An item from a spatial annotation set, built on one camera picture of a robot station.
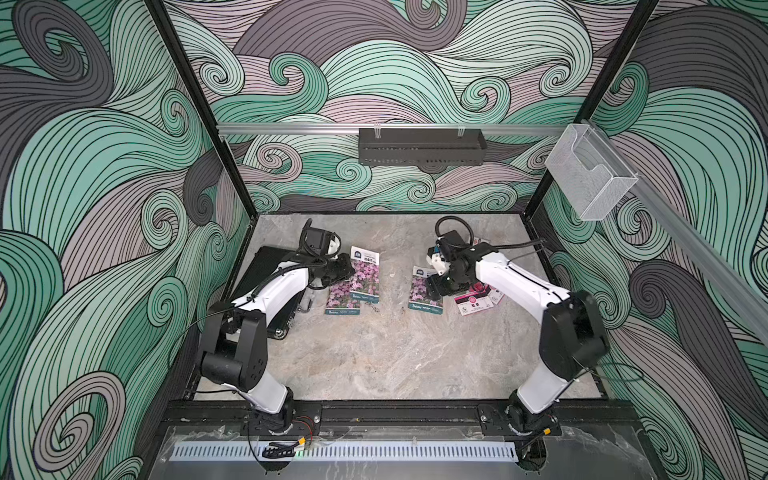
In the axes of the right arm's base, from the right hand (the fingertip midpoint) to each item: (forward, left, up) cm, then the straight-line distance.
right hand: (435, 292), depth 88 cm
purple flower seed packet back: (+2, +4, -7) cm, 9 cm away
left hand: (+6, +24, +5) cm, 25 cm away
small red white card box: (+26, -21, -8) cm, 34 cm away
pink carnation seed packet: (+1, -14, -8) cm, 16 cm away
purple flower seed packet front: (+2, +30, -8) cm, 31 cm away
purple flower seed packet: (+3, +21, +1) cm, 21 cm away
